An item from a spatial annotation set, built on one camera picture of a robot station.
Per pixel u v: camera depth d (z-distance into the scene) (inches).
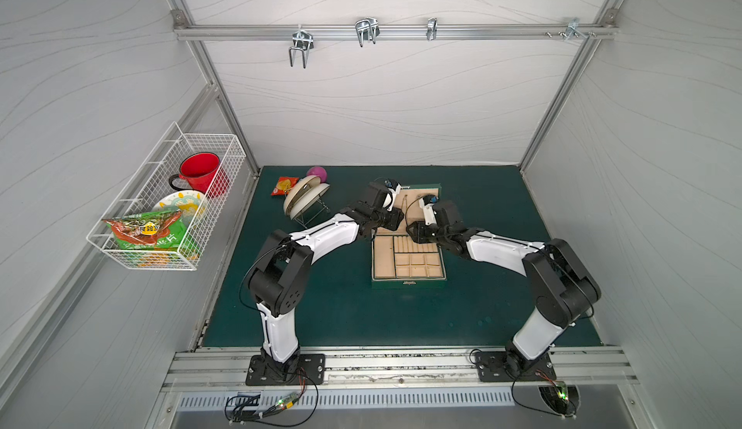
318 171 45.1
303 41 30.8
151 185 25.5
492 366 29.0
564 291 18.5
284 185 44.2
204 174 25.9
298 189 35.3
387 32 30.9
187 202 26.5
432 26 28.4
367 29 30.1
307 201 34.9
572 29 30.1
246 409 27.3
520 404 26.5
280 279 19.1
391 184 32.3
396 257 35.2
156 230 21.6
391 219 32.2
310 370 28.9
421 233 33.0
